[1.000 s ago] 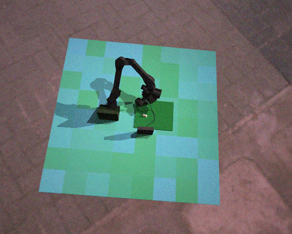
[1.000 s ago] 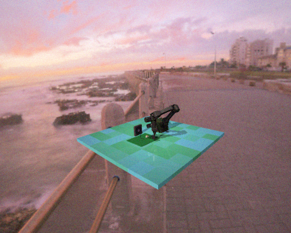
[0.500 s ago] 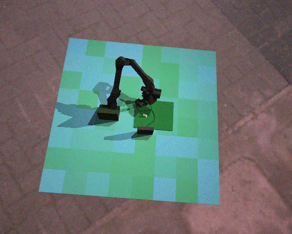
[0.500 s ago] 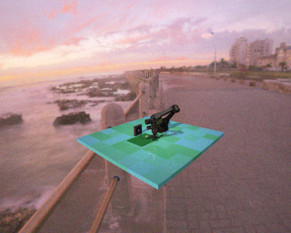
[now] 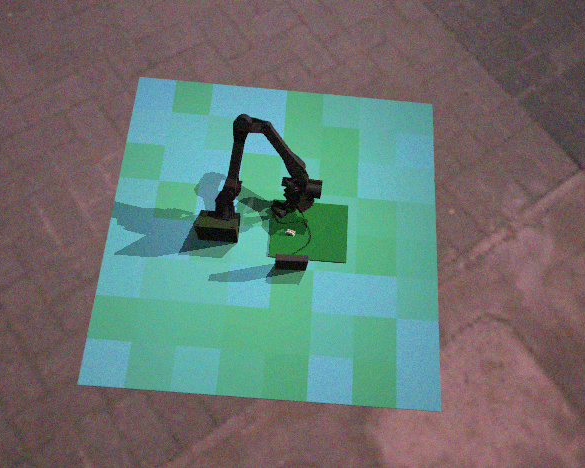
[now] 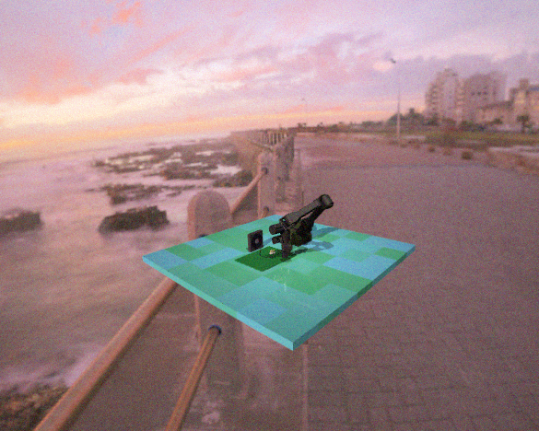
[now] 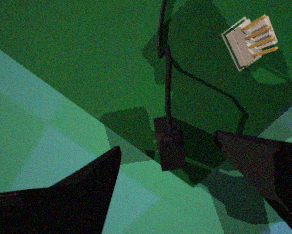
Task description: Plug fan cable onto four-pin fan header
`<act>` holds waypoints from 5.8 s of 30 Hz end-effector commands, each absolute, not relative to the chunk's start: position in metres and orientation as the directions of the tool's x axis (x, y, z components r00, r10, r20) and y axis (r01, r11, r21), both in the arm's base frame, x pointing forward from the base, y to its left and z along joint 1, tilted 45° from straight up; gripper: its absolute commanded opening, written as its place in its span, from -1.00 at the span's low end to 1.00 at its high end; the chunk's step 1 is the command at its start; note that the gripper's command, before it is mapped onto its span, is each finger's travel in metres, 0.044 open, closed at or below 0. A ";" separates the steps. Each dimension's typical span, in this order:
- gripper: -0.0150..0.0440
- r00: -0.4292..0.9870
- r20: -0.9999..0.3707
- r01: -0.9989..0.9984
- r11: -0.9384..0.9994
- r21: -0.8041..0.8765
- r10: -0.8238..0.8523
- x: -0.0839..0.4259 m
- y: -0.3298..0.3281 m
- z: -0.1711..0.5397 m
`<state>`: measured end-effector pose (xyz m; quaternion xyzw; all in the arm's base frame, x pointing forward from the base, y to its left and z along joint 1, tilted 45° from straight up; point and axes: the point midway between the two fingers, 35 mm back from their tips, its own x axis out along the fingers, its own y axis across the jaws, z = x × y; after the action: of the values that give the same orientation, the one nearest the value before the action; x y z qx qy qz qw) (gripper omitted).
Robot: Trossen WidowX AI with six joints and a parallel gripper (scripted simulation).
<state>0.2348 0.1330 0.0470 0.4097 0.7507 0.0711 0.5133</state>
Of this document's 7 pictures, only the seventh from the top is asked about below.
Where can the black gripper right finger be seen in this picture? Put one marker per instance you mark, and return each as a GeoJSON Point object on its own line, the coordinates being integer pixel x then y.
{"type": "Point", "coordinates": [266, 164]}

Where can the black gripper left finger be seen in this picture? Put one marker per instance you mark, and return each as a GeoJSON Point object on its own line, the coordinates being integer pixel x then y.
{"type": "Point", "coordinates": [77, 204]}

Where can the black cable with plug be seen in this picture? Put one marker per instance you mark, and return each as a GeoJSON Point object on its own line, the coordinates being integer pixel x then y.
{"type": "Point", "coordinates": [169, 135]}

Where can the green circuit board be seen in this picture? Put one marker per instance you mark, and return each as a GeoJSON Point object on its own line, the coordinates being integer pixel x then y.
{"type": "Point", "coordinates": [231, 65]}

